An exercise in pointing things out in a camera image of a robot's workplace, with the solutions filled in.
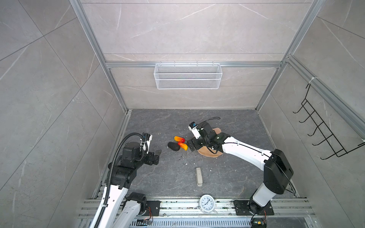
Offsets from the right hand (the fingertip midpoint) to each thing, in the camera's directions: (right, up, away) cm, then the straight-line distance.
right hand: (192, 138), depth 87 cm
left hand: (-23, -2, -13) cm, 26 cm away
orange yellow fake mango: (-6, -5, +6) cm, 10 cm away
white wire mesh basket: (-3, +43, +14) cm, 46 cm away
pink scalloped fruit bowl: (+7, -8, +3) cm, 12 cm away
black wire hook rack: (+61, +3, -23) cm, 66 cm away
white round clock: (+7, -32, -15) cm, 36 cm away
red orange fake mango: (-10, -2, +12) cm, 16 cm away
